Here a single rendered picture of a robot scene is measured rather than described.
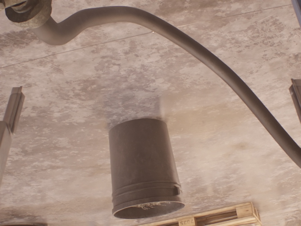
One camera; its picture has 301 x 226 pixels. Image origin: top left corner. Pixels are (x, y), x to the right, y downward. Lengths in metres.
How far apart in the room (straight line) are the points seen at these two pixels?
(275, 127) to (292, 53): 0.81
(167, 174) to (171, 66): 0.51
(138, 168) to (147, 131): 0.17
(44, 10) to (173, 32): 0.47
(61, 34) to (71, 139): 1.56
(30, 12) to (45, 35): 0.05
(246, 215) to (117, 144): 2.35
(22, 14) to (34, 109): 1.31
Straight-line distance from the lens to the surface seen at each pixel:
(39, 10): 0.56
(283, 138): 0.97
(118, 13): 0.84
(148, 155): 1.96
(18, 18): 0.57
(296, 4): 1.29
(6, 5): 0.51
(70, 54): 1.51
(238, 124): 2.29
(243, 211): 4.21
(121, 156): 1.99
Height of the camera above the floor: 0.78
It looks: 23 degrees down
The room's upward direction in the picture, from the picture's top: 171 degrees clockwise
